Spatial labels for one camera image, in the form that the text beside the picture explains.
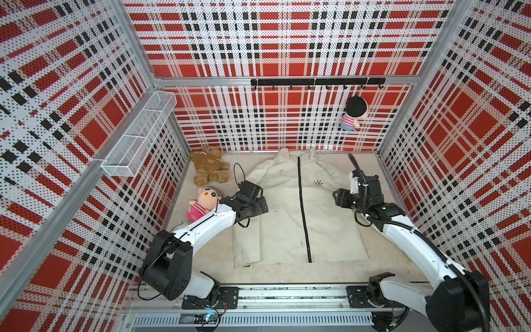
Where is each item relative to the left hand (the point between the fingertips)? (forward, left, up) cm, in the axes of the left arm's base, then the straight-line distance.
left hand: (259, 208), depth 88 cm
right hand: (+2, -35, +8) cm, 36 cm away
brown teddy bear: (+25, +28, -2) cm, 37 cm away
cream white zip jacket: (+1, -14, -9) cm, 17 cm away
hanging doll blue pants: (+38, -45, +24) cm, 63 cm away
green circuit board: (-39, +15, -6) cm, 42 cm away
